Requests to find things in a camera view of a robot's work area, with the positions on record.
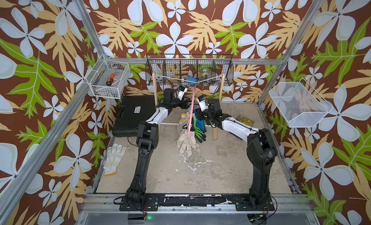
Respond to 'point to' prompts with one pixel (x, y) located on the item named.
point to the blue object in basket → (193, 79)
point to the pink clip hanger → (191, 112)
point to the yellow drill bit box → (245, 120)
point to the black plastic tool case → (133, 110)
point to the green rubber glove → (199, 133)
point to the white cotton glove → (181, 131)
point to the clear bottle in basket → (206, 74)
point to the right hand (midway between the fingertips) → (195, 108)
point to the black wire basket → (189, 69)
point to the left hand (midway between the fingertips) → (192, 97)
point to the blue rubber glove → (200, 123)
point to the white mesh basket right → (299, 104)
